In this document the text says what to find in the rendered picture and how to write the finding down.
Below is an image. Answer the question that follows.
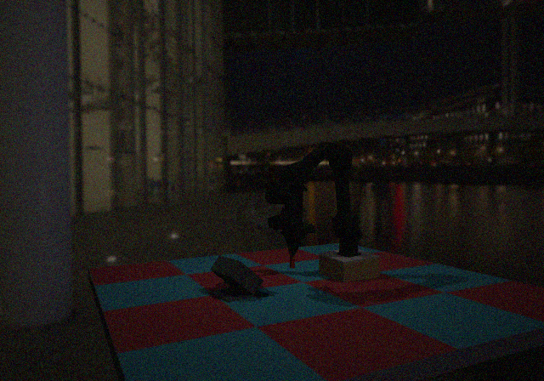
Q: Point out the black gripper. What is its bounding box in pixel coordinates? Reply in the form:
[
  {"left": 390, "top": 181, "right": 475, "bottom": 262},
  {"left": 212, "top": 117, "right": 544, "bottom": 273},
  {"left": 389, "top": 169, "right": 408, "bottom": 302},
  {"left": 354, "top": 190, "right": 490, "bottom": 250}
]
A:
[{"left": 273, "top": 205, "right": 315, "bottom": 255}]

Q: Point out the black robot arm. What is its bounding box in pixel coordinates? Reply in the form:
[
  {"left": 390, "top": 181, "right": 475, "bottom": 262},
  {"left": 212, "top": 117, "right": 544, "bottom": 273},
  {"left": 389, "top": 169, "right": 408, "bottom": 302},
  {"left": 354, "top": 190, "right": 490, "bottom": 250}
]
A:
[{"left": 265, "top": 142, "right": 362, "bottom": 257}]

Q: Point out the dark grey sloped panel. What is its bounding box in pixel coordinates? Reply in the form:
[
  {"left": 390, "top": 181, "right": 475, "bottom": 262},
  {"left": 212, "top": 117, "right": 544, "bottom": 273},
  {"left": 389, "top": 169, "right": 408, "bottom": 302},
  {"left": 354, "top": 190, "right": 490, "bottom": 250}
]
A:
[{"left": 208, "top": 255, "right": 264, "bottom": 302}]

